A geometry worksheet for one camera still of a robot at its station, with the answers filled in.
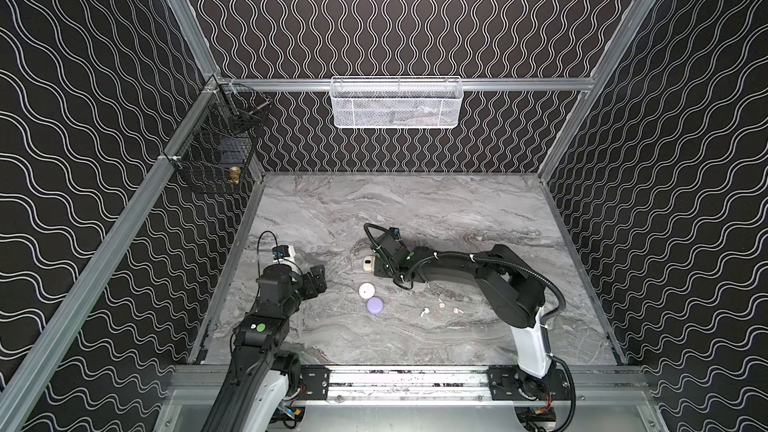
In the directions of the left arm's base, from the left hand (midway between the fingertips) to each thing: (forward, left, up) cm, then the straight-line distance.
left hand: (318, 271), depth 80 cm
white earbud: (-4, -29, -14) cm, 32 cm away
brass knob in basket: (+21, +24, +16) cm, 35 cm away
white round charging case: (+1, -12, -12) cm, 17 cm away
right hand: (+10, -16, -14) cm, 23 cm away
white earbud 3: (-4, -38, -14) cm, 41 cm away
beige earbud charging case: (+9, -12, -10) cm, 18 cm away
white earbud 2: (-2, -34, -15) cm, 37 cm away
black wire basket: (+33, +36, +14) cm, 51 cm away
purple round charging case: (-3, -14, -14) cm, 20 cm away
